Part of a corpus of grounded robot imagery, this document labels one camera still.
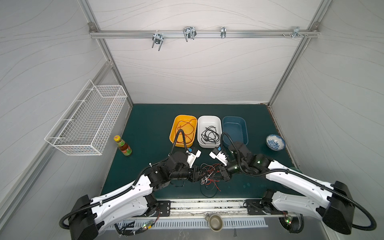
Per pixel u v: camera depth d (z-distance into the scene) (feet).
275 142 3.17
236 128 3.48
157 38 2.60
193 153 2.17
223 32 2.56
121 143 2.69
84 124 2.25
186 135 3.40
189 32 2.51
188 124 3.53
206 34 2.58
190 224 2.31
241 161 1.91
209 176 2.23
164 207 2.41
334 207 1.27
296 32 2.51
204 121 3.51
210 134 3.31
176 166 1.85
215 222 2.28
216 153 2.17
